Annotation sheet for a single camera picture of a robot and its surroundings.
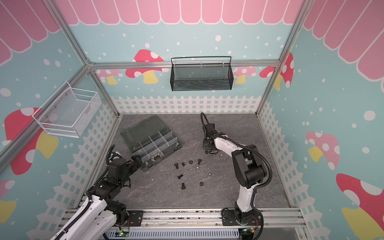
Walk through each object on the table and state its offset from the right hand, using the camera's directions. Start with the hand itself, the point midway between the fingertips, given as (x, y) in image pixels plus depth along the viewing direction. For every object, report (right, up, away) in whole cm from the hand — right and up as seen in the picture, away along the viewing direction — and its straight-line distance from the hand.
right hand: (208, 144), depth 97 cm
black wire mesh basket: (-5, +45, -3) cm, 46 cm away
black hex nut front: (-5, -21, -12) cm, 25 cm away
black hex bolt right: (-6, -11, -3) cm, 13 cm away
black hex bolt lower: (-17, -18, -8) cm, 26 cm away
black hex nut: (-16, -12, -5) cm, 21 cm away
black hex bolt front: (-15, -23, -13) cm, 31 cm away
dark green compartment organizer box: (-39, +2, +3) cm, 39 cm away
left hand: (-42, -9, -15) cm, 45 cm away
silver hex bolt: (+2, -6, -1) cm, 7 cm away
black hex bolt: (-20, -12, -5) cm, 24 cm away
